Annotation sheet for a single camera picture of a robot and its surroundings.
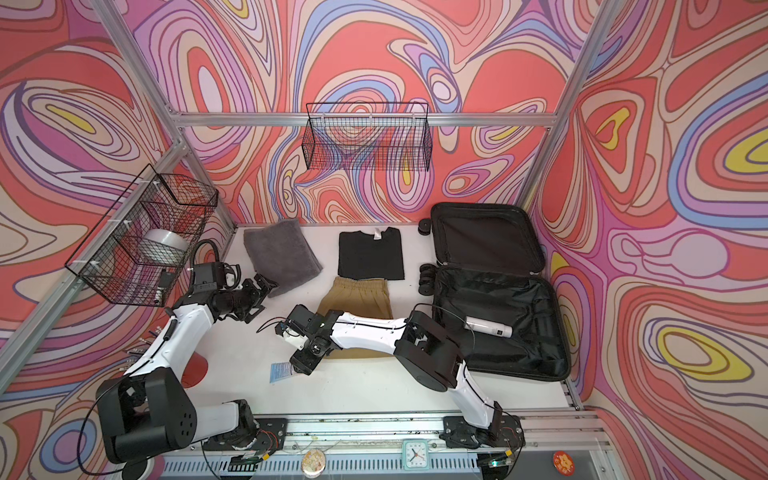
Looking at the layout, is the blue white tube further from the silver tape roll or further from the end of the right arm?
the silver tape roll

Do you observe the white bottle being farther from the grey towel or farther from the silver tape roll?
the silver tape roll

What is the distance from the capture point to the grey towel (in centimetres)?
104

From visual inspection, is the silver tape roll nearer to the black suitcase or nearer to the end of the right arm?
the end of the right arm

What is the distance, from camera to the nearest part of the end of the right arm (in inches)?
25.1

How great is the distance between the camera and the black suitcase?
0.85 meters

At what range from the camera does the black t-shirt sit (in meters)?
1.08

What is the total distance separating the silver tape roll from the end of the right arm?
33cm
